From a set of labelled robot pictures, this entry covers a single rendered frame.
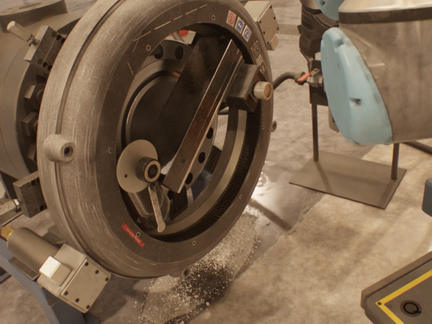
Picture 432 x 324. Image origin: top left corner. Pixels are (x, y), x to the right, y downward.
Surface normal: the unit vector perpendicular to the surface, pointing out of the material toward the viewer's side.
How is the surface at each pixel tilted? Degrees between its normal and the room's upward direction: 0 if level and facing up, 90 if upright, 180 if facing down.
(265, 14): 90
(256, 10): 22
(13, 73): 46
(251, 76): 36
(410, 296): 0
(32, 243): 9
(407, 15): 80
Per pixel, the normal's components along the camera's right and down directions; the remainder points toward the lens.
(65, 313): 0.78, 0.19
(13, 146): -0.62, 0.35
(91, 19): -0.40, -0.55
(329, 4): -0.02, 0.80
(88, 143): 0.58, 0.19
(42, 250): -0.23, -0.79
